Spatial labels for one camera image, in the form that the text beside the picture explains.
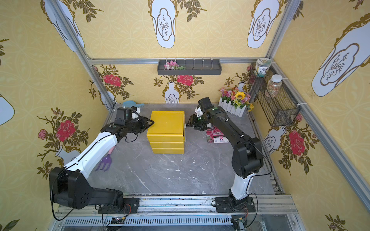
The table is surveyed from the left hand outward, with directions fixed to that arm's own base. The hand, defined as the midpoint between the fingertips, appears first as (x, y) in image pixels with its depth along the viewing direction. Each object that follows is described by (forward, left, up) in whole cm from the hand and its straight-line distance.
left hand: (148, 123), depth 84 cm
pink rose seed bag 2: (-2, -46, -18) cm, 49 cm away
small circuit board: (-45, +13, -22) cm, 51 cm away
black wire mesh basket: (+1, -74, +9) cm, 75 cm away
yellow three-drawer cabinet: (-10, -12, +2) cm, 15 cm away
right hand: (+1, -27, -2) cm, 27 cm away
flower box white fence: (+21, -58, -5) cm, 62 cm away
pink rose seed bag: (+4, -41, -19) cm, 45 cm away
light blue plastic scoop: (+36, +24, -20) cm, 48 cm away
